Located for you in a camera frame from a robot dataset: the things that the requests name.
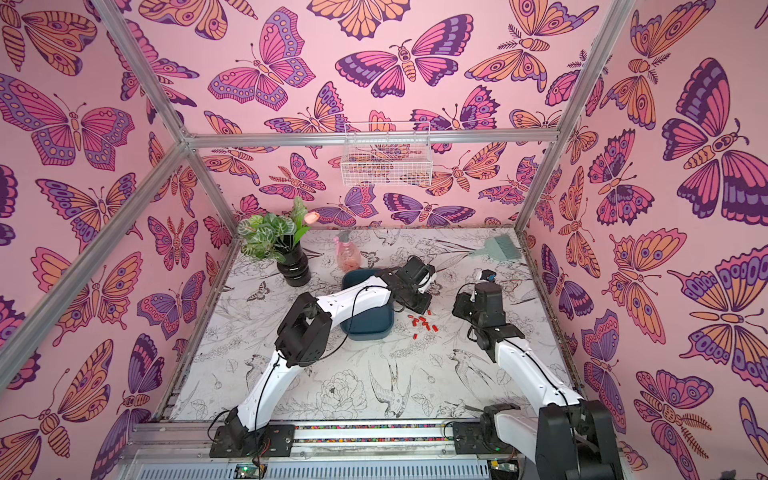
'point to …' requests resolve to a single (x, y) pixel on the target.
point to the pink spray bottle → (348, 255)
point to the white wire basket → (387, 154)
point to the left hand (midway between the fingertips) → (433, 305)
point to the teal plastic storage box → (369, 325)
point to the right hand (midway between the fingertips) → (455, 296)
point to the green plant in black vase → (274, 237)
